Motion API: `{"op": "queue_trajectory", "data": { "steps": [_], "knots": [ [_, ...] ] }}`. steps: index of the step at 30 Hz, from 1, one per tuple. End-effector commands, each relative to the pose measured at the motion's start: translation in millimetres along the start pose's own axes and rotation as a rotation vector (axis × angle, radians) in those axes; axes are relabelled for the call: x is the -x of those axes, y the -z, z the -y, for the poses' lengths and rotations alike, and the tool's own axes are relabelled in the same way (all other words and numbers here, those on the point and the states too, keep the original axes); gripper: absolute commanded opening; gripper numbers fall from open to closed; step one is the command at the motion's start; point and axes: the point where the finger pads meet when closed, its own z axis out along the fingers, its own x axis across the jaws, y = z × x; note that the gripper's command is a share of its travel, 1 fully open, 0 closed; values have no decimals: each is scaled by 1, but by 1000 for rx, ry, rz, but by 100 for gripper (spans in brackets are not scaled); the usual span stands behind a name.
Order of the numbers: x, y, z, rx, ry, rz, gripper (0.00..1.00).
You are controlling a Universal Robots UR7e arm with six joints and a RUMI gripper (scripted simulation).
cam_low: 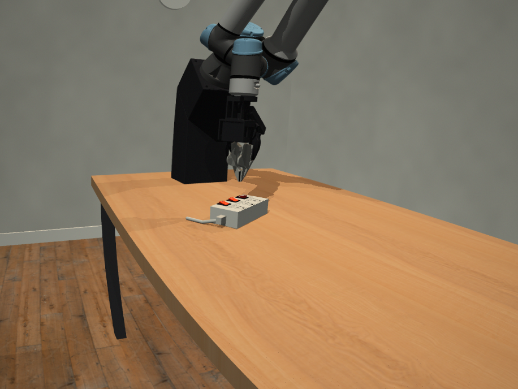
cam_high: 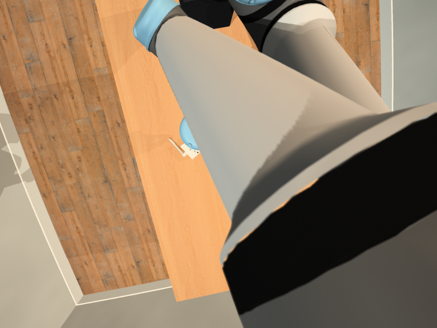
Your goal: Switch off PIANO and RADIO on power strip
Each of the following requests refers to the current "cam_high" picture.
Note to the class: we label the white power strip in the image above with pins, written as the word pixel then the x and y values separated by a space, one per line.
pixel 191 152

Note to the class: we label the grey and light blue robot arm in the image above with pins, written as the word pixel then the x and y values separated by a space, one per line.
pixel 356 249

